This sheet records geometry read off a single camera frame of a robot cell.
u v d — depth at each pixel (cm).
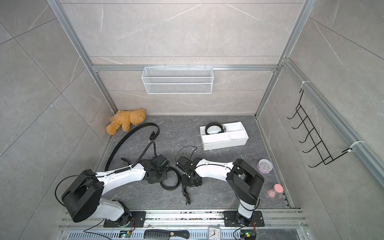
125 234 71
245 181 48
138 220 73
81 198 42
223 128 102
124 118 107
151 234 70
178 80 101
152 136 104
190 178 73
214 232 69
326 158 58
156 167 65
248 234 71
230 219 73
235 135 103
